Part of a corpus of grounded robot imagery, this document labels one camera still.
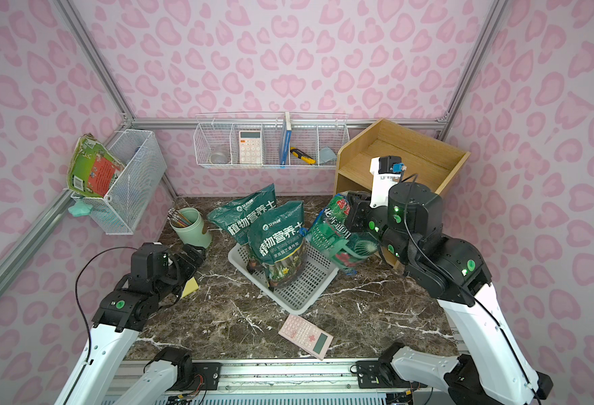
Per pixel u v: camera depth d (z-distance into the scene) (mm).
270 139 979
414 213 336
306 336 796
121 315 456
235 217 798
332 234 587
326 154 1007
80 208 626
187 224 933
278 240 781
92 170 721
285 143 865
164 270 534
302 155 977
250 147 951
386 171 421
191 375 703
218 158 954
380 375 649
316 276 930
